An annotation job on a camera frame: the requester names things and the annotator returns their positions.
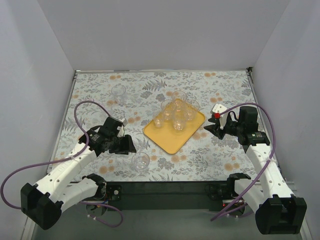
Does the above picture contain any clear glass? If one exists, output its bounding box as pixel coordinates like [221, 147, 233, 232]
[111, 84, 126, 104]
[131, 152, 150, 172]
[172, 110, 188, 131]
[171, 90, 188, 111]

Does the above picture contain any clear glass mid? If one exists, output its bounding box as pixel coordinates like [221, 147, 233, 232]
[184, 100, 200, 121]
[160, 99, 176, 121]

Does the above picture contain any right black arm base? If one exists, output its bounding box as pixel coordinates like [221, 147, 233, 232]
[204, 182, 246, 217]

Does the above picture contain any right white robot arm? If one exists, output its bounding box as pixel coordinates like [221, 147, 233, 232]
[205, 103, 307, 235]

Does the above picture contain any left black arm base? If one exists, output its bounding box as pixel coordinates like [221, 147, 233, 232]
[84, 184, 122, 217]

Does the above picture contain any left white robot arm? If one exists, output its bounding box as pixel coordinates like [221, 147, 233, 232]
[20, 116, 136, 230]

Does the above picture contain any yellow plastic tray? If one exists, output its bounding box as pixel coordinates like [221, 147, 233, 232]
[143, 109, 206, 155]

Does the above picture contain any floral patterned table mat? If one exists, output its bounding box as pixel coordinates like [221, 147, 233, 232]
[52, 70, 256, 182]

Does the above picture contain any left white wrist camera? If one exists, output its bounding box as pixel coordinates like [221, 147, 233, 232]
[117, 118, 128, 138]

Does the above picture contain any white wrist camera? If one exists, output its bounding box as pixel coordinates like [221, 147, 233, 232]
[211, 103, 230, 130]
[117, 118, 128, 138]

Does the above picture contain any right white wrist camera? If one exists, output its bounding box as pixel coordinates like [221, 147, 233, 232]
[211, 103, 230, 130]

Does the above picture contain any aluminium frame rail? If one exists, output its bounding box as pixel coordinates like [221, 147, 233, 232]
[20, 70, 307, 235]

